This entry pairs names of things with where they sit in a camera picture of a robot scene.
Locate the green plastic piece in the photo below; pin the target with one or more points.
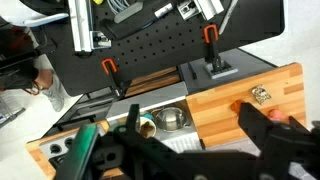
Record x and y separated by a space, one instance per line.
80 150

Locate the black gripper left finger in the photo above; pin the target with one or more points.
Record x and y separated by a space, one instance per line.
134 116

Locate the short aluminium extrusion bracket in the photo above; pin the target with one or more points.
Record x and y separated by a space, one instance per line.
200 7

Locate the long white aluminium extrusion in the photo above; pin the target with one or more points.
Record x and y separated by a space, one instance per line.
80 25

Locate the white thin rod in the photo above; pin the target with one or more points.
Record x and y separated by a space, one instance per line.
228 15

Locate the orange toy vegetable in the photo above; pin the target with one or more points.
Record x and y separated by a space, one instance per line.
236 105

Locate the shiny metal bowl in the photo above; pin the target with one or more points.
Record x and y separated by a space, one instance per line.
170 119

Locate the grey sneaker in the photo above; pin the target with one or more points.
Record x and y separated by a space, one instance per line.
55 93

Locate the toy stove top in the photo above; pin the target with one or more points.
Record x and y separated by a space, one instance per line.
56 148

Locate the pink toy vegetable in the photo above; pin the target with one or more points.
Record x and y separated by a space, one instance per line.
276 115

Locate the black perforated workbench board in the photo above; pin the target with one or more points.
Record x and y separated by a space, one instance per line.
166 43

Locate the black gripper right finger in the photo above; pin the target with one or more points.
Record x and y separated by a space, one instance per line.
256 123

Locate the small brown toy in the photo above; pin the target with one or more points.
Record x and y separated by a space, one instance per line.
145 130

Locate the wooden toy kitchen unit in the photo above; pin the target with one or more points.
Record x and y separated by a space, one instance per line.
216 110

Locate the person leg black trousers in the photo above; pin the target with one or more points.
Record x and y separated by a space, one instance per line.
20 66

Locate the bowl with brown food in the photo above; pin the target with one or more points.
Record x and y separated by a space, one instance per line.
148 128

